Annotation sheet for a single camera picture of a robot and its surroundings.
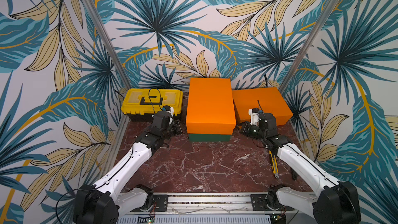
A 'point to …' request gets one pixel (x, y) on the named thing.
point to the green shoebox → (209, 137)
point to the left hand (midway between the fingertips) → (184, 126)
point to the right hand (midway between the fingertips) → (235, 124)
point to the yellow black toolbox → (141, 104)
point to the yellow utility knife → (273, 163)
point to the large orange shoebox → (210, 108)
